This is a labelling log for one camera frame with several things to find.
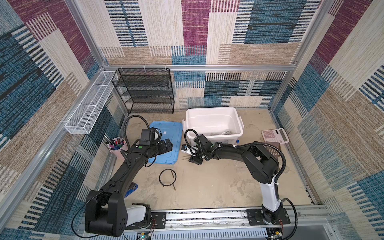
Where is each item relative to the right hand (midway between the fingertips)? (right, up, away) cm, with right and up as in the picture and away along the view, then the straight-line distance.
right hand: (192, 156), depth 95 cm
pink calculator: (+57, +13, +7) cm, 59 cm away
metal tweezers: (-2, +1, -2) cm, 3 cm away
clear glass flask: (+24, +15, +6) cm, 29 cm away
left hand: (-15, +9, -10) cm, 20 cm away
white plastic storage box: (+22, +20, +15) cm, 33 cm away
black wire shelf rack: (-35, +45, +16) cm, 59 cm away
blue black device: (-31, -13, -14) cm, 37 cm away
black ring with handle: (-11, -5, -15) cm, 19 cm away
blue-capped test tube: (+25, +11, -11) cm, 29 cm away
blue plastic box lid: (-15, +16, +14) cm, 26 cm away
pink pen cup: (-45, +8, -5) cm, 46 cm away
